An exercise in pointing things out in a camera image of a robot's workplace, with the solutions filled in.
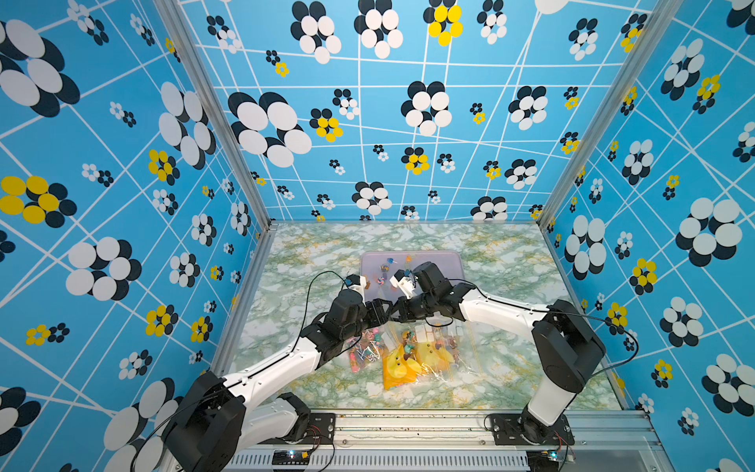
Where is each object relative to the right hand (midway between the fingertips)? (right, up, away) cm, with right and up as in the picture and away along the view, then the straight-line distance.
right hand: (389, 316), depth 83 cm
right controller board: (+37, -32, -13) cm, 51 cm away
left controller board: (-25, -33, -11) cm, 42 cm away
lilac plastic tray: (+23, +15, +25) cm, 37 cm away
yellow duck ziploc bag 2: (+17, -10, -1) cm, 19 cm away
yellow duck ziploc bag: (+3, -14, -3) cm, 15 cm away
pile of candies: (-1, +11, +21) cm, 24 cm away
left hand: (+1, +4, -2) cm, 4 cm away
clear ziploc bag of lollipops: (-7, -10, 0) cm, 12 cm away
